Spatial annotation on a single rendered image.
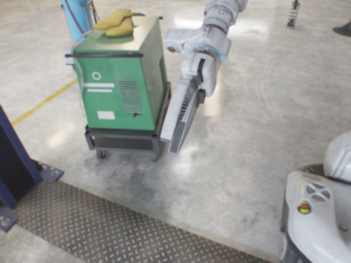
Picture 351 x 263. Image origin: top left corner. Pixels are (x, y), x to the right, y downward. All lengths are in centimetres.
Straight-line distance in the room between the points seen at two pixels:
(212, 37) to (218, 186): 112
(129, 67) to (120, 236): 82
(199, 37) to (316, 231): 80
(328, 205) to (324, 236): 13
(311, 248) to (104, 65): 117
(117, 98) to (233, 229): 91
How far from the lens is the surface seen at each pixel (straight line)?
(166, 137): 41
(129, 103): 137
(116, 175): 161
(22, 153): 158
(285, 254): 123
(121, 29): 141
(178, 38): 54
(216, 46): 51
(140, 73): 127
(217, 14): 56
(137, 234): 132
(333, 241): 105
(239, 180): 156
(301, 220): 107
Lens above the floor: 118
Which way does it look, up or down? 40 degrees down
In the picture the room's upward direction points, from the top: 3 degrees counter-clockwise
